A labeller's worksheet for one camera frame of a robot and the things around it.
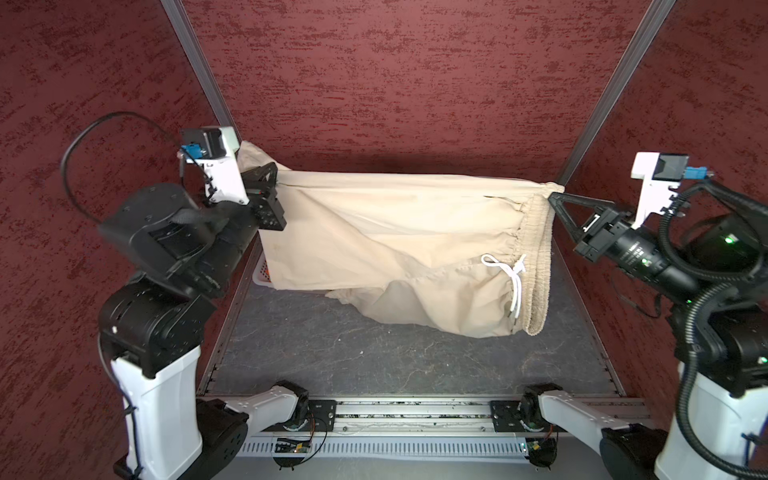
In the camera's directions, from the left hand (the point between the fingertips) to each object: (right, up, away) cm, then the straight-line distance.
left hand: (276, 177), depth 46 cm
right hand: (+41, -5, -2) cm, 42 cm away
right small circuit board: (+55, -62, +25) cm, 86 cm away
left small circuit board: (-8, -61, +27) cm, 68 cm away
